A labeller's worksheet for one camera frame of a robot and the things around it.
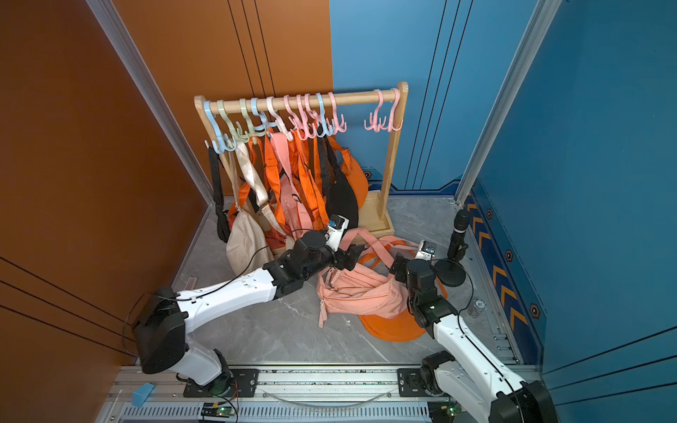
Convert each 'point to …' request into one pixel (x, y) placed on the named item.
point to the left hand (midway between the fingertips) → (353, 236)
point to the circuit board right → (443, 411)
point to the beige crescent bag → (256, 235)
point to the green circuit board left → (214, 410)
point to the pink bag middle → (297, 213)
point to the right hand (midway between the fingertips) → (409, 257)
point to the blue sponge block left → (140, 396)
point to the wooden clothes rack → (377, 218)
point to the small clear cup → (479, 305)
